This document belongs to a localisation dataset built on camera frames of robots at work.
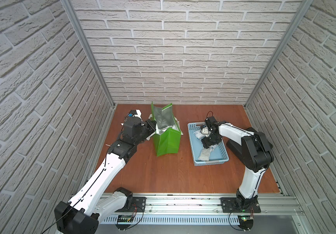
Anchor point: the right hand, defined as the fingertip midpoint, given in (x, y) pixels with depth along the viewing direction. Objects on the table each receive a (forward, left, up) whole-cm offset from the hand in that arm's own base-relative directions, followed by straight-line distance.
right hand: (211, 143), depth 97 cm
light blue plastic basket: (-9, -3, 0) cm, 10 cm away
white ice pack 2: (-7, +6, +2) cm, 10 cm away
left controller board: (-39, +54, -3) cm, 66 cm away
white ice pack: (+6, +8, +3) cm, 11 cm away
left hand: (-1, +33, +30) cm, 45 cm away
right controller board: (-44, -7, -3) cm, 45 cm away
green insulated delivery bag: (-4, +30, +18) cm, 35 cm away
